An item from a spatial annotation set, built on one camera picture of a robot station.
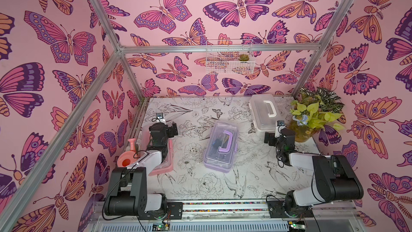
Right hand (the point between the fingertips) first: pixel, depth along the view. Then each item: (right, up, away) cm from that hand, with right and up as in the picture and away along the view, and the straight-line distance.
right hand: (276, 131), depth 94 cm
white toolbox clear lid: (-6, +12, +5) cm, 14 cm away
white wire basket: (-28, +44, +11) cm, 53 cm away
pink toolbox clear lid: (-62, -16, -14) cm, 65 cm away
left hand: (-64, +6, -3) cm, 64 cm away
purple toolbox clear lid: (-33, -7, -11) cm, 35 cm away
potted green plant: (+14, +14, -13) cm, 23 cm away
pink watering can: (-80, -11, -16) cm, 82 cm away
